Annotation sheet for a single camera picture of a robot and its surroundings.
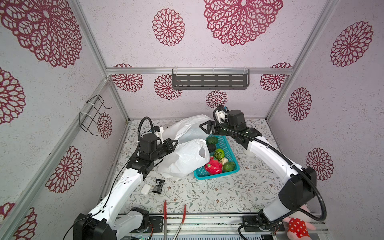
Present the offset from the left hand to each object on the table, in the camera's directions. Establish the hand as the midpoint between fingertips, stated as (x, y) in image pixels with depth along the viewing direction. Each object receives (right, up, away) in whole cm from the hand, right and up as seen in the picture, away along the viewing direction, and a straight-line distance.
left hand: (178, 143), depth 77 cm
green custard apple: (+24, -7, +16) cm, 29 cm away
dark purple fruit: (+20, -4, +21) cm, 29 cm away
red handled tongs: (-7, -36, -1) cm, 37 cm away
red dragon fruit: (+19, -14, +7) cm, 24 cm away
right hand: (+14, +10, 0) cm, 17 cm away
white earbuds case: (-19, -27, +8) cm, 34 cm away
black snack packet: (-12, -24, +9) cm, 28 cm away
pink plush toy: (+55, -38, -9) cm, 68 cm away
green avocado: (+28, -13, +7) cm, 31 cm away
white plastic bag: (+7, -4, -7) cm, 10 cm away
